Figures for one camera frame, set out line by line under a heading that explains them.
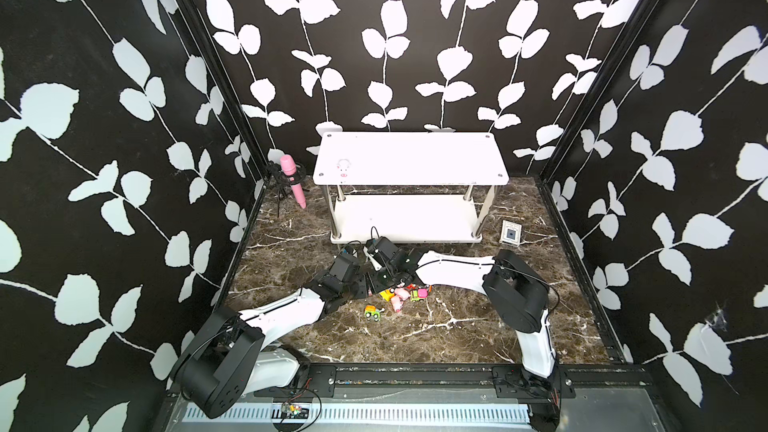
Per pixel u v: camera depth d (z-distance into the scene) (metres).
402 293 0.88
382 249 0.71
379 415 0.70
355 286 0.80
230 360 0.41
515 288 0.54
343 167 0.72
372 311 0.84
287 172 0.94
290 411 0.70
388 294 0.88
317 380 0.74
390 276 0.70
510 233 1.01
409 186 1.18
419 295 0.88
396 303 0.85
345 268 0.68
